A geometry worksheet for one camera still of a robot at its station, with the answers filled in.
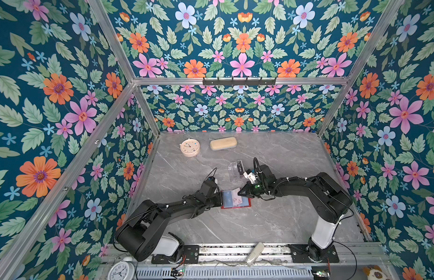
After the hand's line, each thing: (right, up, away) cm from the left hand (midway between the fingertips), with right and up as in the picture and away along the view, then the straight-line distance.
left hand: (225, 195), depth 88 cm
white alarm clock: (-40, -24, -21) cm, 51 cm away
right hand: (+6, +1, +1) cm, 7 cm away
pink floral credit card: (+6, -2, 0) cm, 6 cm away
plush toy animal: (+59, -25, -21) cm, 67 cm away
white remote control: (+12, -19, -18) cm, 29 cm away
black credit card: (+8, +13, +8) cm, 17 cm away
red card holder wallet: (+2, -2, +1) cm, 3 cm away
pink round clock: (-23, +25, +20) cm, 40 cm away
